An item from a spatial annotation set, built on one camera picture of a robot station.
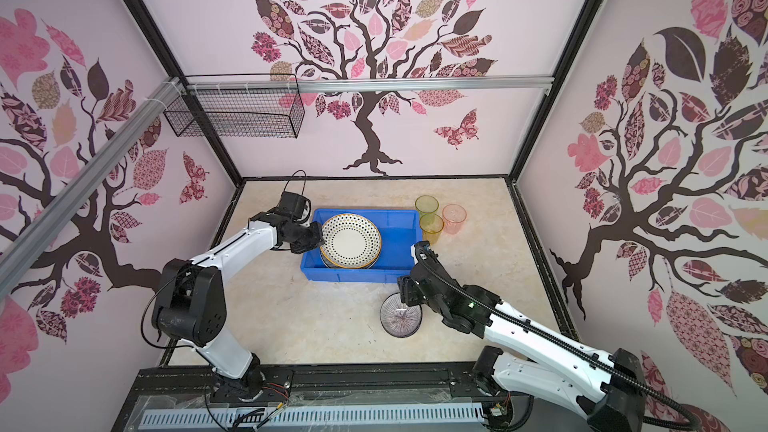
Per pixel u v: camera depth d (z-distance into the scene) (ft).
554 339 1.47
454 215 3.20
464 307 1.74
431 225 3.31
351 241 3.18
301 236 2.56
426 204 3.49
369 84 3.10
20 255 1.63
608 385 1.32
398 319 2.65
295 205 2.43
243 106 3.10
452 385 2.42
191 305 1.50
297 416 2.29
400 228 3.42
